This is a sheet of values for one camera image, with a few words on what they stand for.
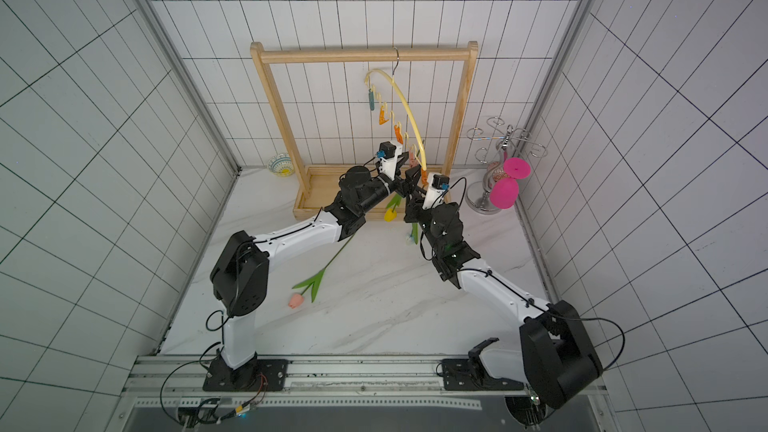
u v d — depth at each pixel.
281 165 1.18
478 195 1.10
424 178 0.74
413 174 0.69
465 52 0.67
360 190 0.62
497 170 1.00
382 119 0.88
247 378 0.66
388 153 0.64
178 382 0.73
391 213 0.92
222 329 0.44
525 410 0.71
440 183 0.66
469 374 0.72
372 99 0.93
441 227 0.59
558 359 0.41
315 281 0.88
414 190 0.72
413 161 0.73
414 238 0.90
